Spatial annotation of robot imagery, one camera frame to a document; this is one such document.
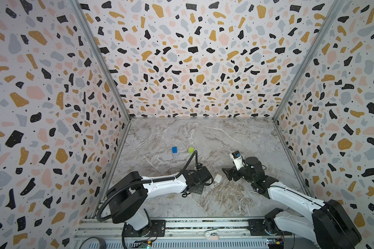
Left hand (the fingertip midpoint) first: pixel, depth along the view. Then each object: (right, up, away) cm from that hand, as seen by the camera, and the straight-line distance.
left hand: (199, 185), depth 84 cm
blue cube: (-16, +17, +18) cm, 30 cm away
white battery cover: (+11, +1, +6) cm, 13 cm away
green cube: (-5, +17, +19) cm, 26 cm away
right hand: (+15, +12, +1) cm, 19 cm away
